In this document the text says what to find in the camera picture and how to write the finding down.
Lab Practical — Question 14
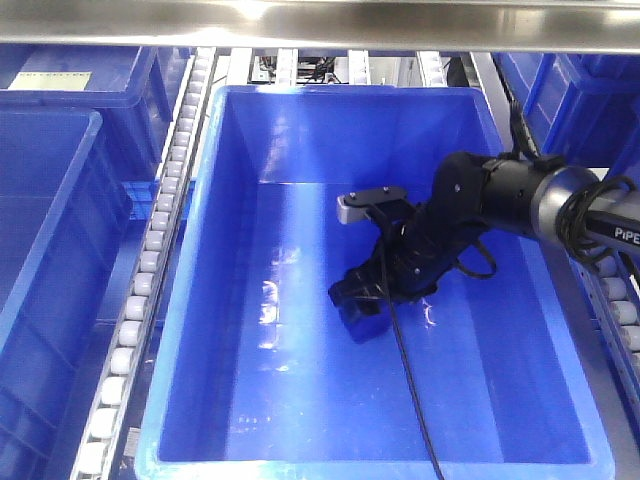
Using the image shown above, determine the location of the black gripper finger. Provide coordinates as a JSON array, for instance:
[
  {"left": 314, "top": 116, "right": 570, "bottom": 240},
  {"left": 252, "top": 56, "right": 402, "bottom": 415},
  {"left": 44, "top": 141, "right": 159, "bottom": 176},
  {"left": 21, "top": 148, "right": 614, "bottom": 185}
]
[
  {"left": 343, "top": 295, "right": 383, "bottom": 318},
  {"left": 391, "top": 291, "right": 438, "bottom": 308}
]

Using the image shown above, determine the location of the black camera cable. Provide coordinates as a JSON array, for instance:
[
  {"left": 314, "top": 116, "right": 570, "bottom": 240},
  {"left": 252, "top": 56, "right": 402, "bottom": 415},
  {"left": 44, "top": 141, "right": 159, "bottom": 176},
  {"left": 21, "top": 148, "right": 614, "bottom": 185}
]
[{"left": 371, "top": 206, "right": 447, "bottom": 480}]

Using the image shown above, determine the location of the steel roller rack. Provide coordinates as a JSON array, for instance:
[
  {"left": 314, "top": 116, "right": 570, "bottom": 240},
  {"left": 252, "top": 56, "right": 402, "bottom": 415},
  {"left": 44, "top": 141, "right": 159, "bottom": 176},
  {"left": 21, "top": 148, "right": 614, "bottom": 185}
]
[{"left": 0, "top": 0, "right": 640, "bottom": 480}]

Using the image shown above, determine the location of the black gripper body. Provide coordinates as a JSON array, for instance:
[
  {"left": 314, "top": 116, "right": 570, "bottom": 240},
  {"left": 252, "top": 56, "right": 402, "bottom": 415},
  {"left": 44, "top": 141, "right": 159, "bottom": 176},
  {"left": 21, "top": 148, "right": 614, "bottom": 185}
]
[{"left": 327, "top": 201, "right": 482, "bottom": 307}]

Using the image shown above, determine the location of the pale paper label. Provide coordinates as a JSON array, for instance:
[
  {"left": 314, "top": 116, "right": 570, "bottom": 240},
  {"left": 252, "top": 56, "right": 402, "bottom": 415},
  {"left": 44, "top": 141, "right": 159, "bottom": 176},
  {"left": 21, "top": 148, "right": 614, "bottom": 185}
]
[{"left": 6, "top": 70, "right": 94, "bottom": 93}]

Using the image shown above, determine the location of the blue slant-cornered plastic box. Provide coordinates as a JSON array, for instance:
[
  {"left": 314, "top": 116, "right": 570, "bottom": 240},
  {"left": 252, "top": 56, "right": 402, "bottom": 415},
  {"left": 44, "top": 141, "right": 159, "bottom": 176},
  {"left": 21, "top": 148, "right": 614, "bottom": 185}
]
[{"left": 341, "top": 298, "right": 392, "bottom": 345}]

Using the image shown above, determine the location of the blue bin with paper label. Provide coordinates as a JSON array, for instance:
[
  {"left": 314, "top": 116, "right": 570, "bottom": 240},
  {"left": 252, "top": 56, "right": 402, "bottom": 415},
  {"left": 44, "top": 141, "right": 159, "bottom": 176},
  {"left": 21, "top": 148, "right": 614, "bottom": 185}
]
[{"left": 0, "top": 44, "right": 195, "bottom": 182}]

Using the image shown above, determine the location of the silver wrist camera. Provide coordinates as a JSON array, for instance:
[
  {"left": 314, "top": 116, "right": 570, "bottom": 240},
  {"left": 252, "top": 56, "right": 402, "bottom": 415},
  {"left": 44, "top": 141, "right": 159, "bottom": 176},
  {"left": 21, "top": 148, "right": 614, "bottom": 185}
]
[{"left": 335, "top": 185, "right": 410, "bottom": 226}]

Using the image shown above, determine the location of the large blue plastic bin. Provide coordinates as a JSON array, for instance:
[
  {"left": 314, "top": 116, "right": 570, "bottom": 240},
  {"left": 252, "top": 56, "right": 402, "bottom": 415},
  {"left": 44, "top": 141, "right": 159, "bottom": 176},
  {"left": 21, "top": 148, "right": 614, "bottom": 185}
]
[{"left": 133, "top": 83, "right": 617, "bottom": 480}]

